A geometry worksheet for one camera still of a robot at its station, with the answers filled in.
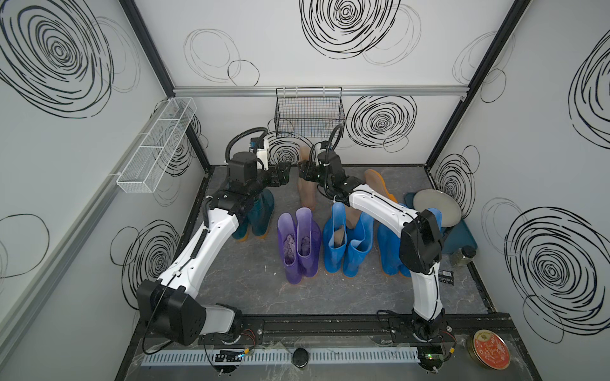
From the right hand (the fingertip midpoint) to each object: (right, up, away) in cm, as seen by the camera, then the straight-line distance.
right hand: (305, 163), depth 87 cm
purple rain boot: (-5, -22, -19) cm, 30 cm away
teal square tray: (+61, -29, +9) cm, 68 cm away
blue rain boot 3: (+40, -17, -16) cm, 47 cm away
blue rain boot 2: (+16, -25, -19) cm, 35 cm away
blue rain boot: (+9, -24, -17) cm, 31 cm away
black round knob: (-1, -53, -26) cm, 59 cm away
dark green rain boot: (-25, -27, +5) cm, 37 cm away
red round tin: (+54, -56, -19) cm, 80 cm away
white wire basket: (-50, -4, -15) cm, 52 cm away
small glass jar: (+55, -33, -4) cm, 64 cm away
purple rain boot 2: (+1, -24, -22) cm, 32 cm away
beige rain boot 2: (+31, -6, +20) cm, 37 cm away
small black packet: (+51, -41, -3) cm, 65 cm away
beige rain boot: (+1, -10, +4) cm, 10 cm away
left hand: (-8, -1, -12) cm, 14 cm away
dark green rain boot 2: (-16, -19, -3) cm, 25 cm away
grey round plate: (+57, -14, +19) cm, 61 cm away
